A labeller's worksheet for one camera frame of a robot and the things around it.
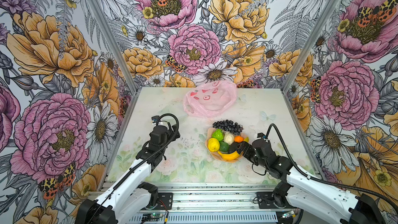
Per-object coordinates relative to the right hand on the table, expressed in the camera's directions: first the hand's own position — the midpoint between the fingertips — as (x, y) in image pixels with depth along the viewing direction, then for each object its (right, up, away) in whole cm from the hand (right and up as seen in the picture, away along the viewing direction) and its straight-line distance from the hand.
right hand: (240, 154), depth 82 cm
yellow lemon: (-14, +4, +2) cm, 15 cm away
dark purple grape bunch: (-4, +14, +9) cm, 17 cm away
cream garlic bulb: (-5, +7, +7) cm, 11 cm away
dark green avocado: (-8, +2, +5) cm, 10 cm away
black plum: (-3, +2, +5) cm, 6 cm away
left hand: (-38, +11, +3) cm, 39 cm away
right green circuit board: (+19, -24, -10) cm, 33 cm away
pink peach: (+1, +6, +7) cm, 9 cm away
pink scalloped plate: (-13, -1, +3) cm, 14 cm away
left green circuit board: (-42, -24, -11) cm, 50 cm away
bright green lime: (-11, +9, +7) cm, 16 cm away
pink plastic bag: (-15, +30, +36) cm, 49 cm away
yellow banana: (-5, -2, +1) cm, 6 cm away
